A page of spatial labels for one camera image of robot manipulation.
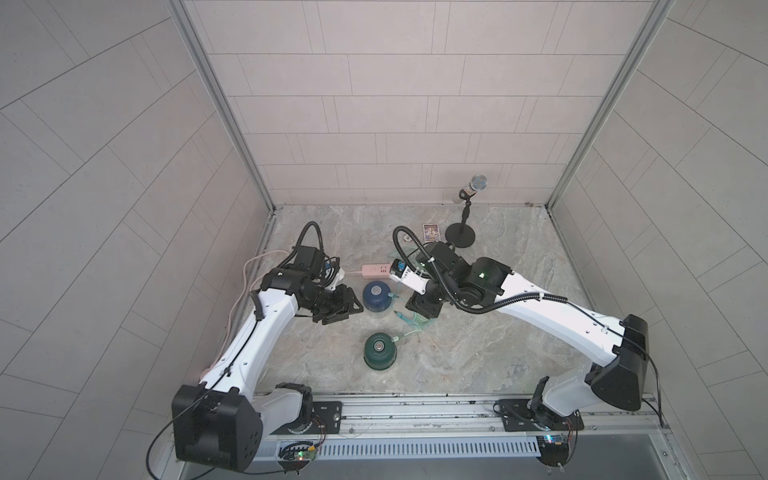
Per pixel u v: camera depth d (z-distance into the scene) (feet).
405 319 2.80
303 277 1.76
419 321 2.84
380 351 2.36
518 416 2.19
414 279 2.03
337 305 2.14
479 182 2.79
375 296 2.69
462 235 3.52
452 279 1.74
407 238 1.75
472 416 2.39
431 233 3.47
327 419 2.32
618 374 1.27
